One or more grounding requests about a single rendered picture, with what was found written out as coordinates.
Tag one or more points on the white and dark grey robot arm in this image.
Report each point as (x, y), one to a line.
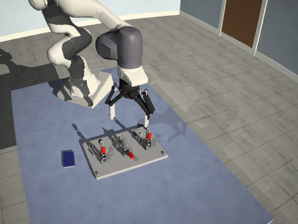
(123, 45)

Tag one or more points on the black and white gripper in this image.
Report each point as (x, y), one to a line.
(132, 93)

